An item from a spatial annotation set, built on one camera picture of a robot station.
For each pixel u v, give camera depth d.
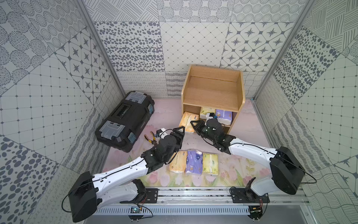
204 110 0.84
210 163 0.81
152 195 0.73
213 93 0.82
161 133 0.69
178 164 0.80
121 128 0.81
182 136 0.66
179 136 0.66
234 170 0.84
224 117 0.80
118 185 0.46
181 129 0.72
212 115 0.78
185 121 0.80
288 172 0.43
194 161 0.83
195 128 0.76
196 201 0.73
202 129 0.72
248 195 0.66
